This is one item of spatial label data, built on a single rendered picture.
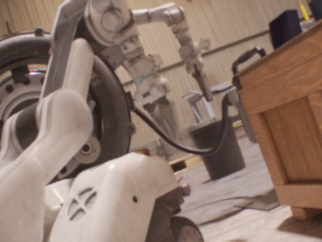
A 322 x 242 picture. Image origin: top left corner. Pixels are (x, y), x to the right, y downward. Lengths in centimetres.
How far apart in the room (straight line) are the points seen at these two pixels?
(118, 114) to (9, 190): 99
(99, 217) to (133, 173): 16
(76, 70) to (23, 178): 47
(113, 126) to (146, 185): 83
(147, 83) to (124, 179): 35
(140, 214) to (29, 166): 28
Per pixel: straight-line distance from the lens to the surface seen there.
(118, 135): 215
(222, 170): 384
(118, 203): 125
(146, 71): 154
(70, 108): 148
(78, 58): 167
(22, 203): 126
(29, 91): 230
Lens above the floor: 36
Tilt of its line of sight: 2 degrees up
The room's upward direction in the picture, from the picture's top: 21 degrees counter-clockwise
